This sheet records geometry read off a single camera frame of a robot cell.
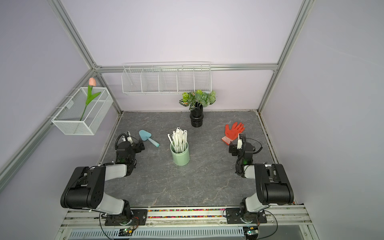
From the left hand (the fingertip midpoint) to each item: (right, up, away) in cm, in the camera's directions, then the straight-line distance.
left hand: (133, 140), depth 92 cm
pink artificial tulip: (-18, +26, -12) cm, 34 cm away
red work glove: (+64, +2, +15) cm, 66 cm away
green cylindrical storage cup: (+31, -10, -5) cm, 33 cm away
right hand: (+66, 0, +2) cm, 66 cm away
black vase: (+39, +16, +12) cm, 44 cm away
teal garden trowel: (+3, +2, +13) cm, 14 cm away
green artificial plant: (+39, +25, 0) cm, 46 cm away
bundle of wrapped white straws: (+29, +1, -8) cm, 31 cm away
